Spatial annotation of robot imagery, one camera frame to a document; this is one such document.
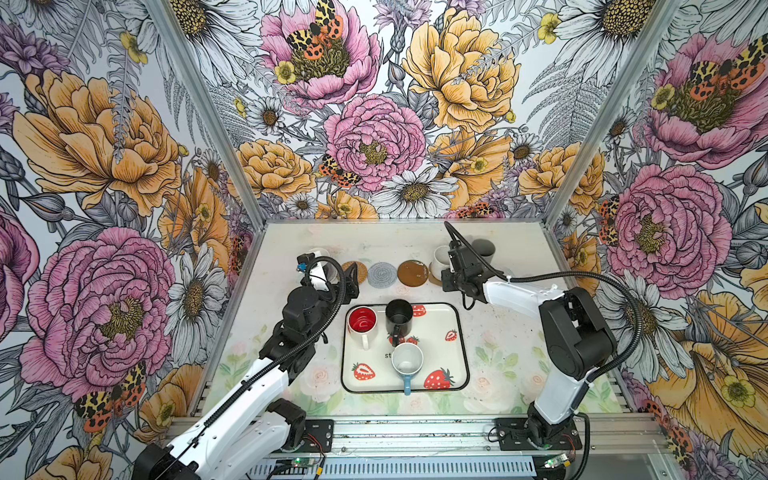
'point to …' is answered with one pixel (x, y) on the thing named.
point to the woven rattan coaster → (362, 273)
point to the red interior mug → (363, 320)
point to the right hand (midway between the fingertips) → (451, 282)
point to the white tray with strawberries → (439, 330)
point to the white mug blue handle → (407, 360)
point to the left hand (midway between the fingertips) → (343, 273)
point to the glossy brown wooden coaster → (412, 273)
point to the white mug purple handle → (323, 269)
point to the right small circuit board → (557, 461)
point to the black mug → (398, 317)
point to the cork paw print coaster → (432, 277)
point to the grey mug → (485, 248)
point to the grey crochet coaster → (382, 275)
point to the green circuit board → (299, 462)
